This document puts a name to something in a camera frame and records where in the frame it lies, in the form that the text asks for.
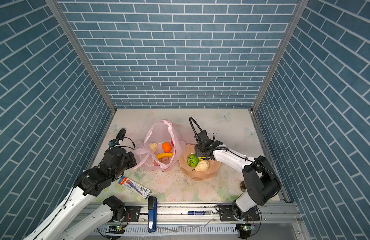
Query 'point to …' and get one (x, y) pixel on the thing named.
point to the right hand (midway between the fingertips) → (200, 148)
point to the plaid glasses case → (243, 186)
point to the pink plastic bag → (159, 132)
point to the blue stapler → (152, 213)
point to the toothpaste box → (134, 187)
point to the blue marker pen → (200, 212)
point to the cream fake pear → (202, 165)
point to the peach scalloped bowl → (189, 149)
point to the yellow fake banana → (163, 155)
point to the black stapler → (121, 134)
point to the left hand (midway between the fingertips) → (136, 154)
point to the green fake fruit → (192, 160)
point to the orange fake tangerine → (166, 146)
